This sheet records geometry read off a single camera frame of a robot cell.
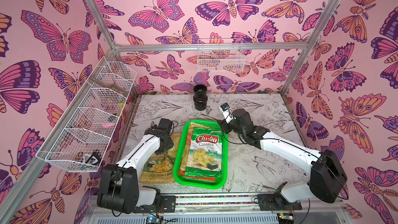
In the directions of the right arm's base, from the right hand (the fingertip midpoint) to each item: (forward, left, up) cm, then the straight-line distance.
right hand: (220, 118), depth 82 cm
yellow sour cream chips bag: (-21, +33, -19) cm, 43 cm away
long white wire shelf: (-20, +60, +7) cm, 64 cm away
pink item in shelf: (-10, +53, +7) cm, 54 cm away
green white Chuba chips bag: (-15, +8, -14) cm, 22 cm away
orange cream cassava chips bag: (-27, +9, -15) cm, 32 cm away
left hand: (-9, +29, -14) cm, 33 cm away
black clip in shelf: (-26, +53, +6) cm, 59 cm away
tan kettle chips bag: (-22, +19, -14) cm, 32 cm away
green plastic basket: (-28, 0, -13) cm, 31 cm away
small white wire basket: (+44, -2, +6) cm, 44 cm away
